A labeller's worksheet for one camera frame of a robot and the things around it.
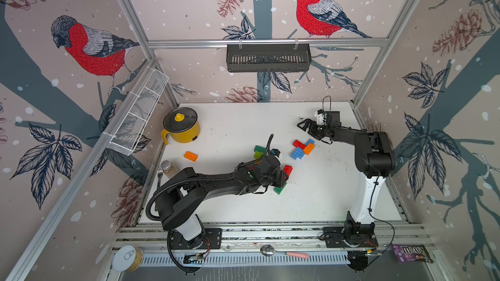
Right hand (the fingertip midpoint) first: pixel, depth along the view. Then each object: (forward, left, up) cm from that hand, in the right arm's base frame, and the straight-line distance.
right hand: (304, 126), depth 105 cm
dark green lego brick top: (-14, +24, -2) cm, 28 cm away
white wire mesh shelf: (-5, +83, +18) cm, 85 cm away
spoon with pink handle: (-57, +20, -5) cm, 61 cm away
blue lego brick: (-8, -2, -2) cm, 8 cm away
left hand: (-31, +11, +5) cm, 33 cm away
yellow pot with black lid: (-6, +66, +6) cm, 66 cm away
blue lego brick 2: (-16, +5, -1) cm, 17 cm away
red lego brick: (-10, +5, -2) cm, 11 cm away
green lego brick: (-35, +15, -3) cm, 38 cm away
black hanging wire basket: (+27, +21, +26) cm, 43 cm away
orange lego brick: (-13, -1, -2) cm, 13 cm away
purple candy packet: (-56, -34, -2) cm, 65 cm away
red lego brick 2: (-28, +11, +4) cm, 30 cm away
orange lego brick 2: (-19, +60, -3) cm, 63 cm away
